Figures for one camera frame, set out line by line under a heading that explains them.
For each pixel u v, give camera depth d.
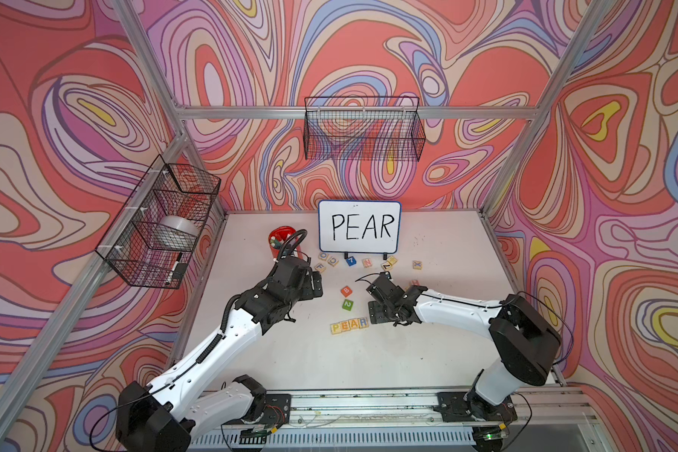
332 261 1.04
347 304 0.91
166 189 0.77
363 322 0.88
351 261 1.04
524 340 0.45
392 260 1.04
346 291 0.96
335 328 0.87
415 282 0.96
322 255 1.05
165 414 0.38
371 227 0.99
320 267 1.01
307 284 0.69
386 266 1.01
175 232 0.70
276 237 0.96
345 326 0.87
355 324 0.88
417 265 1.02
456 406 0.73
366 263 1.02
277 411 0.72
